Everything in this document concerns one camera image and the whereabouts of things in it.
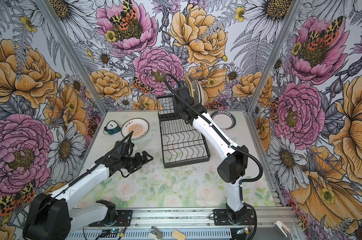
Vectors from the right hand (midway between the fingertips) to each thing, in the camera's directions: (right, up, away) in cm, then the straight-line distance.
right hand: (183, 104), depth 82 cm
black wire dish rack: (-1, -24, +18) cm, 30 cm away
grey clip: (-13, -61, -13) cm, 63 cm away
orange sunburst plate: (-33, -13, +30) cm, 46 cm away
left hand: (-20, -34, +2) cm, 39 cm away
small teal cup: (-50, -13, +24) cm, 57 cm away
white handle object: (+45, -59, -12) cm, 75 cm away
